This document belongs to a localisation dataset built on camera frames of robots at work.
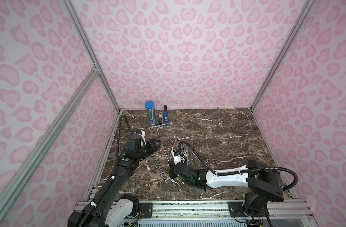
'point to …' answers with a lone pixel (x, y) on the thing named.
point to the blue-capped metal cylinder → (151, 112)
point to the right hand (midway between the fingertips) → (168, 163)
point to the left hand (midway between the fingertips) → (159, 142)
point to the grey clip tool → (160, 120)
